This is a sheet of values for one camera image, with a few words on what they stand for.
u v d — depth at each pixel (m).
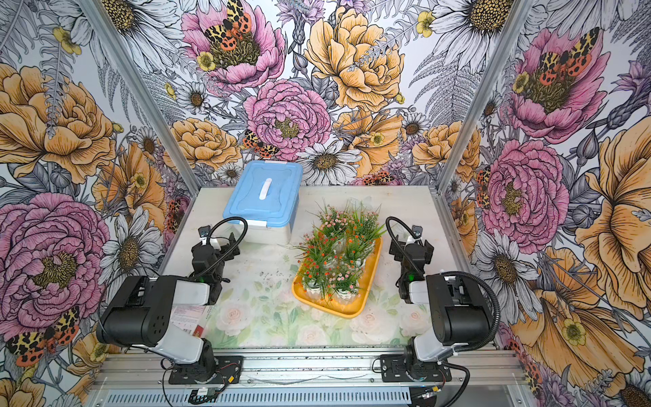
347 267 0.80
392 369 0.74
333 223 0.88
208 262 0.72
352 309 0.86
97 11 0.71
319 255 0.81
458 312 0.46
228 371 0.73
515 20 0.73
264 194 0.96
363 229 0.91
